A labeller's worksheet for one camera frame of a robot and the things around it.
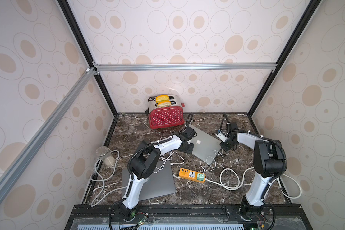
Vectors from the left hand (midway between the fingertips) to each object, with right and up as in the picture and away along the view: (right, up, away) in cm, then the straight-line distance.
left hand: (192, 149), depth 95 cm
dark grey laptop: (-21, -19, -11) cm, 30 cm away
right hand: (+23, +1, +5) cm, 23 cm away
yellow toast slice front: (-19, +31, +3) cm, 36 cm away
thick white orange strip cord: (+26, -18, -12) cm, 34 cm away
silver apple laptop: (+10, +1, +6) cm, 11 cm away
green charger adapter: (+2, -13, -15) cm, 20 cm away
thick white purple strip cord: (-55, -16, -10) cm, 58 cm away
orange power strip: (-2, -14, -11) cm, 18 cm away
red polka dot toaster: (-18, +22, +7) cm, 30 cm away
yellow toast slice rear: (-22, +35, +8) cm, 42 cm away
